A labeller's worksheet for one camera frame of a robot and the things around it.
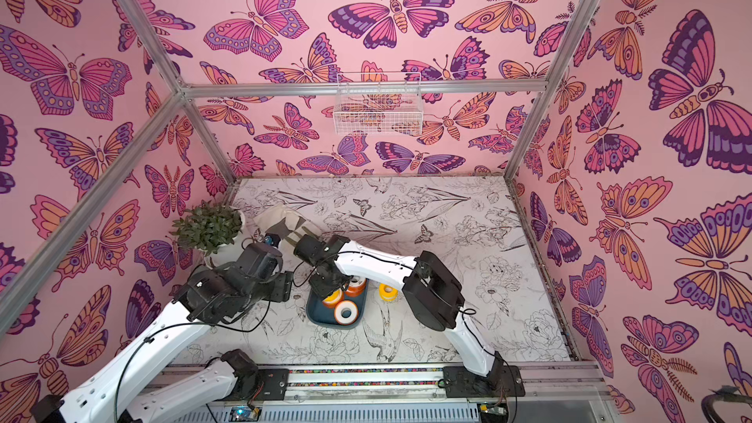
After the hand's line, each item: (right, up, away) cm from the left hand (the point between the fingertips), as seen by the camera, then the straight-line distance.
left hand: (284, 275), depth 74 cm
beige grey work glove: (-10, +11, +31) cm, 34 cm away
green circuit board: (-9, -33, -4) cm, 34 cm away
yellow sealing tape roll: (+11, -9, +9) cm, 17 cm away
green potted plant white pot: (-22, +11, +7) cm, 26 cm away
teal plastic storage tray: (+7, -14, +9) cm, 18 cm away
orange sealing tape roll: (+17, -7, +15) cm, 24 cm away
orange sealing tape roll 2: (+14, -11, +11) cm, 21 cm away
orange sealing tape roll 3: (+27, -9, +13) cm, 31 cm away
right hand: (+8, -8, +10) cm, 15 cm away
